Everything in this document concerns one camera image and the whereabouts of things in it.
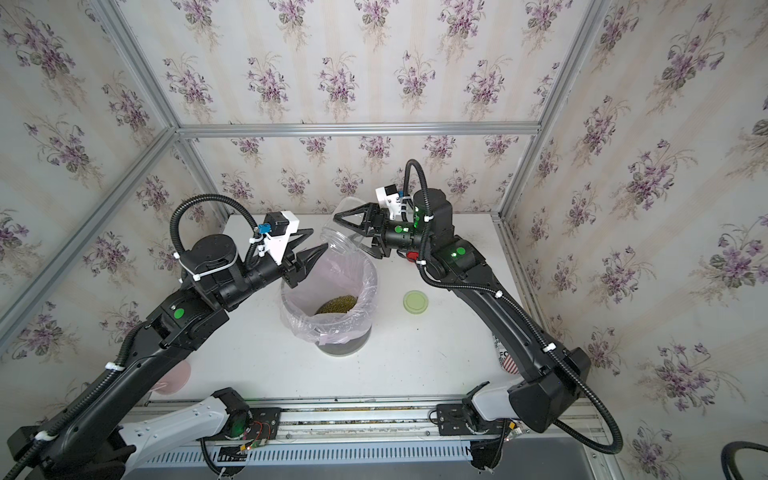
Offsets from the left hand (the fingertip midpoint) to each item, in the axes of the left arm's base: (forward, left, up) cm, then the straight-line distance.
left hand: (318, 237), depth 59 cm
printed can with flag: (-11, -48, -38) cm, 62 cm away
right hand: (+1, -6, +1) cm, 6 cm away
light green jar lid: (+8, -24, -41) cm, 49 cm away
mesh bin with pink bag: (+6, +2, -40) cm, 40 cm away
